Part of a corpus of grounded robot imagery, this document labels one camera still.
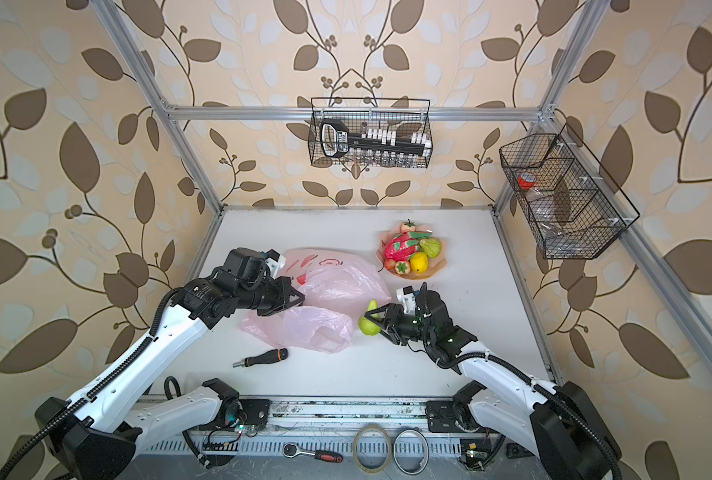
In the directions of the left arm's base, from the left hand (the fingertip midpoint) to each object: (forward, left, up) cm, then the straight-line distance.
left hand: (308, 296), depth 72 cm
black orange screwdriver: (-9, +14, -21) cm, 27 cm away
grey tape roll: (-29, -30, -23) cm, 48 cm away
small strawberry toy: (+20, -25, -16) cm, 36 cm away
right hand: (-3, -15, -9) cm, 18 cm away
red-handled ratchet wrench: (-29, +2, -21) cm, 36 cm away
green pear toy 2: (+27, -35, -14) cm, 46 cm away
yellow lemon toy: (+22, -31, -16) cm, 41 cm away
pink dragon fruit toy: (+26, -26, -12) cm, 39 cm away
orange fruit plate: (+23, -37, -18) cm, 47 cm away
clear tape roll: (-31, -13, -17) cm, 38 cm away
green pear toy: (-4, -14, -9) cm, 17 cm away
